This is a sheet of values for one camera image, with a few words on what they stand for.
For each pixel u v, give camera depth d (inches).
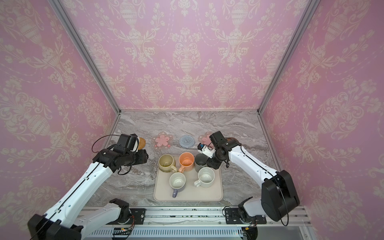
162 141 40.7
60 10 27.7
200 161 35.1
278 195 16.3
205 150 29.9
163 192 31.9
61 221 15.1
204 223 28.7
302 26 29.4
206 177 33.8
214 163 29.1
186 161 36.2
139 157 27.2
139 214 29.3
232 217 28.7
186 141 40.4
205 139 40.7
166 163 36.1
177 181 33.4
